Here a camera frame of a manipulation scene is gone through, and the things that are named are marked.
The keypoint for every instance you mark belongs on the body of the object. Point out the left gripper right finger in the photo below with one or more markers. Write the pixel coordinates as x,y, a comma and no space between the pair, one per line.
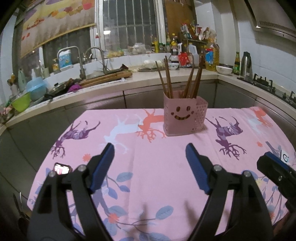
248,215

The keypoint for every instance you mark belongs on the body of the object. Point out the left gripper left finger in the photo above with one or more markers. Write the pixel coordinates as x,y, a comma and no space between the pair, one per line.
51,218

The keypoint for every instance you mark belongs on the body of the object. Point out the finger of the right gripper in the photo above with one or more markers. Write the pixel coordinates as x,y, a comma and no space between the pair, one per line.
281,174

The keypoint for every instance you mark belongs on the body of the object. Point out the chrome kitchen faucet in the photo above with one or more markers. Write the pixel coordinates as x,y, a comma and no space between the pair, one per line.
101,59

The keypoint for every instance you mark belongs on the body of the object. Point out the white device on table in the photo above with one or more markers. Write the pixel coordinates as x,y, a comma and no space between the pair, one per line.
285,157

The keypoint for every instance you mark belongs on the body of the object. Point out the black gas stove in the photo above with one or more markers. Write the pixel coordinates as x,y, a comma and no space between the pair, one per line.
268,86

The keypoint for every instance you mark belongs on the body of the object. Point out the pink deer print tablecloth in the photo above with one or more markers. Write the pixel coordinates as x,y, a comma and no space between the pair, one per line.
150,192

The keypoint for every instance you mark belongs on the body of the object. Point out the steel thermos kettle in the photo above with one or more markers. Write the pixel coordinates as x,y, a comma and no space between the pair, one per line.
246,65

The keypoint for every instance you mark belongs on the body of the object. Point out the dark green sauce bottle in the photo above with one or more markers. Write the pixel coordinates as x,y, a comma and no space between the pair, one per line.
236,67

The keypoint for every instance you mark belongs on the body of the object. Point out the pink smiley utensil holder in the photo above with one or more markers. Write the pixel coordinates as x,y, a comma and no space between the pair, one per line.
183,116

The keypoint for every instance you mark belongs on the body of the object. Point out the white bowl on counter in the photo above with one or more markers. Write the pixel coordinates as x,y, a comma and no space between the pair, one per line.
223,70

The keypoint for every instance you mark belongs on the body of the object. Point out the green plastic bowl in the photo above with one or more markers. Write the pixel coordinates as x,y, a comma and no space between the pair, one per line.
22,103

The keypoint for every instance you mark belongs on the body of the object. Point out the brown chopstick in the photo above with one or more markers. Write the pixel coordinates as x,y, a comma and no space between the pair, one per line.
185,94
202,58
196,85
168,79
161,79

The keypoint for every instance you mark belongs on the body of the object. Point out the brown chopstick far right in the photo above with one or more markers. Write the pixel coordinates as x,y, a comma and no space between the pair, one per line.
202,58

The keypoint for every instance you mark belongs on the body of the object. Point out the blue plastic lidded container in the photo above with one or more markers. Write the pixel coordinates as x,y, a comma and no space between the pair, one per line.
37,88

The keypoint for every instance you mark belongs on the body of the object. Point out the brown chopstick centre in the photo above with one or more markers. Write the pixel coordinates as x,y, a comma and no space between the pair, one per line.
185,94

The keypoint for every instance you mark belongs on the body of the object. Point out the large yellow oil bottle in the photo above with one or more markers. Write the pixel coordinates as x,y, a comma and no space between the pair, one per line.
212,55

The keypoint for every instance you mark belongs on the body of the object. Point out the red snack bag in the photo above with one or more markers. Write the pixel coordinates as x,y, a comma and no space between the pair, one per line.
183,59

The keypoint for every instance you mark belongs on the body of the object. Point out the brown chopstick far left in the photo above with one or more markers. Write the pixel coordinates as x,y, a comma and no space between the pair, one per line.
161,79

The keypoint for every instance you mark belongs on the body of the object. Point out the small patterned bowl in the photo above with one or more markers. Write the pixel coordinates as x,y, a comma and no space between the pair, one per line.
173,66

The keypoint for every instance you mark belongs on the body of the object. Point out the white plastic jug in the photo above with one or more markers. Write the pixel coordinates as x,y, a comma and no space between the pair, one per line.
194,52

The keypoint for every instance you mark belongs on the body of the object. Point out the range hood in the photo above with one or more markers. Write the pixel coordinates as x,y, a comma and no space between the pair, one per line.
269,17

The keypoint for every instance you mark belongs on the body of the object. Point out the wooden cutting board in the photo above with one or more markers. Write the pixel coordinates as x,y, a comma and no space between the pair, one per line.
105,79

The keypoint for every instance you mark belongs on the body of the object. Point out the dark soy sauce bottle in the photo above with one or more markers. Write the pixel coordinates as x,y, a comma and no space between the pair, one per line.
174,49

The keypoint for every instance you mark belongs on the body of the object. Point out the fruit print roller blind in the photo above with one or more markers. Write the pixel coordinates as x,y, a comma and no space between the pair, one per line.
47,20

